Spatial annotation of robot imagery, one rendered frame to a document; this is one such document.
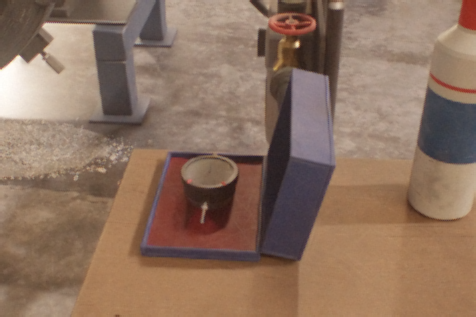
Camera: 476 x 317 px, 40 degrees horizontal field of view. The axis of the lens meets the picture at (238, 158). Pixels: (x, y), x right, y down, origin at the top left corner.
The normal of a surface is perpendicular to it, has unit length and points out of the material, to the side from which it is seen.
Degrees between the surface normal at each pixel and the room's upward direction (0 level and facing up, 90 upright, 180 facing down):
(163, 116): 0
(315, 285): 0
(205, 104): 0
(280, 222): 90
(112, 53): 90
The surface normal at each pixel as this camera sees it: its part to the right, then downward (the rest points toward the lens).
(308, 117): 0.21, -0.80
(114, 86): -0.07, 0.56
